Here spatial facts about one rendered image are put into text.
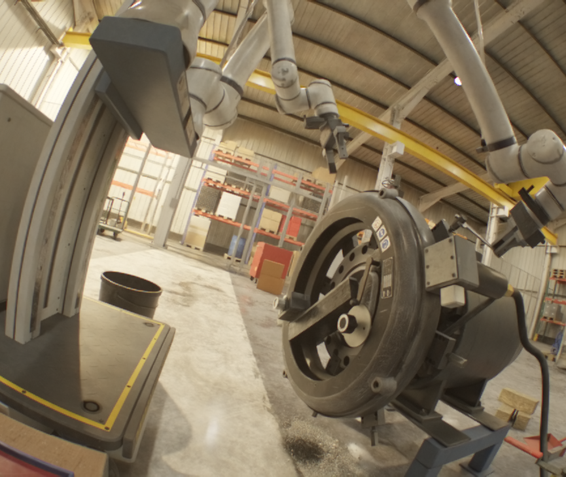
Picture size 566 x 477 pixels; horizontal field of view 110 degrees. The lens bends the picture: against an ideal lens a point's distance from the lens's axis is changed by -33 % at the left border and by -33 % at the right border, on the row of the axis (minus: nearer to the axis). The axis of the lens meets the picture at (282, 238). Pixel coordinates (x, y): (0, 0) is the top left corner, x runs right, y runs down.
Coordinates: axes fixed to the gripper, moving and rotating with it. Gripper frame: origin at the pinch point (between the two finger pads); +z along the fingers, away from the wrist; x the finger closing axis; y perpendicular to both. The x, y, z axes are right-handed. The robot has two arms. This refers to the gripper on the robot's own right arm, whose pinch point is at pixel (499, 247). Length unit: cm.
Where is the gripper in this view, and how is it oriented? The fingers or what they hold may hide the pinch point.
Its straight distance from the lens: 90.6
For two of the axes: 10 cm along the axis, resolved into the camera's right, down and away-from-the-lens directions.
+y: 8.7, 4.7, 1.3
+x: 2.5, -6.5, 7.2
